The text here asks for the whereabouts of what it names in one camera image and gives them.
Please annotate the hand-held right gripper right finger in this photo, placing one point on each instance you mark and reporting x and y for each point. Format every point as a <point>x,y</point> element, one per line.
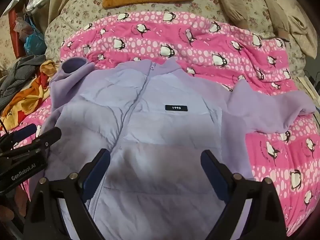
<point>212,172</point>

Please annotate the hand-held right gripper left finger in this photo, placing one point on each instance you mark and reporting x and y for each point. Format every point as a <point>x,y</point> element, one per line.
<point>99,171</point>

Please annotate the floral quilt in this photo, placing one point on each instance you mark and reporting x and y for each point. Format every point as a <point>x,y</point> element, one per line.
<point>82,10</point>

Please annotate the lavender zip jacket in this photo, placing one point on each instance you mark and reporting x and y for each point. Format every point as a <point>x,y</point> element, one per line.
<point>155,135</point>

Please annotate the orange yellow printed blanket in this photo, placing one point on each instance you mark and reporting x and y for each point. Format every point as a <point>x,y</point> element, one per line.
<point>25,97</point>

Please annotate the grey striped garment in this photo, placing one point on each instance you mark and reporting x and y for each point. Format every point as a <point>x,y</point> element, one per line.
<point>20,75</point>

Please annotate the blue plastic bag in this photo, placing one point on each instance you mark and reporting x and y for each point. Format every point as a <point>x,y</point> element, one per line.
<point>33,42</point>

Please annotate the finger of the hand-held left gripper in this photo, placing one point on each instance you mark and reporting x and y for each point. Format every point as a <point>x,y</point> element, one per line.
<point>50,136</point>
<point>25,131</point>

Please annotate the pink penguin print blanket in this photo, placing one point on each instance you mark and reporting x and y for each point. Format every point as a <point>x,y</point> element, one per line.
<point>200,50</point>

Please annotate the red frame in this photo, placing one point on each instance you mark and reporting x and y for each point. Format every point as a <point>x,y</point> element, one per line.
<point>12,30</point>

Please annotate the silver plastic bag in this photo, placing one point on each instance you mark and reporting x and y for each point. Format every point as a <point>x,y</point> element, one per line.
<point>37,3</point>

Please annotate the beige cloth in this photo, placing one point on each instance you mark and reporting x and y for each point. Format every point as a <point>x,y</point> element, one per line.
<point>250,2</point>

